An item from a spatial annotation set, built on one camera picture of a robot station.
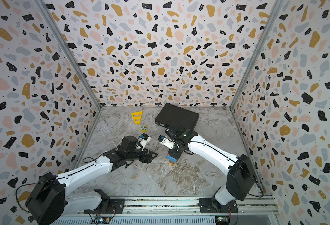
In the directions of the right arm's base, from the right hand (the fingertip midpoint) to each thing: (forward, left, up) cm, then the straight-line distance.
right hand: (173, 151), depth 81 cm
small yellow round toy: (+24, +23, -11) cm, 36 cm away
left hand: (0, +12, -1) cm, 12 cm away
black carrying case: (+40, +3, -9) cm, 41 cm away
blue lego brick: (-2, +2, -5) cm, 5 cm away
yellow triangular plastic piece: (+37, +31, -11) cm, 49 cm away
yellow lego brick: (-2, +1, -13) cm, 13 cm away
